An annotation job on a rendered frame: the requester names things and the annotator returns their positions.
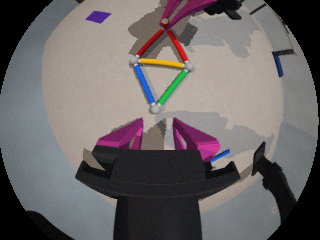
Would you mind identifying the green rod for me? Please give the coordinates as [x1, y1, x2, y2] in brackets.
[157, 69, 188, 107]

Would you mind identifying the yellow rod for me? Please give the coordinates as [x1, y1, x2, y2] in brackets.
[138, 59, 185, 68]

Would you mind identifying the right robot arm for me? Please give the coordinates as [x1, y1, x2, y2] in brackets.
[224, 10, 242, 20]

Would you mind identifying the blue rod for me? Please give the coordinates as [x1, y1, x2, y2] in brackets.
[211, 149, 231, 162]
[134, 64, 155, 106]

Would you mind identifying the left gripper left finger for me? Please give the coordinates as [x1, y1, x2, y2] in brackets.
[96, 117, 143, 150]

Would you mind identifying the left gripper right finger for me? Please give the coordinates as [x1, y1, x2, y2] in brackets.
[173, 117, 220, 163]

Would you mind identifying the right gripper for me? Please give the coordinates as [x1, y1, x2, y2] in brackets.
[161, 0, 242, 30]

